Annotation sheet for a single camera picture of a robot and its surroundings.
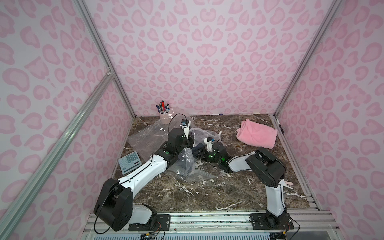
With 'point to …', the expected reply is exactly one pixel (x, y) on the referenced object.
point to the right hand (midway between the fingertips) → (193, 154)
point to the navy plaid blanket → (195, 150)
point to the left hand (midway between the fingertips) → (192, 131)
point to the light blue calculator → (129, 162)
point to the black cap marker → (167, 108)
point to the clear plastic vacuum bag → (146, 141)
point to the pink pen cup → (165, 118)
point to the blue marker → (158, 108)
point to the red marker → (163, 105)
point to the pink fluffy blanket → (256, 134)
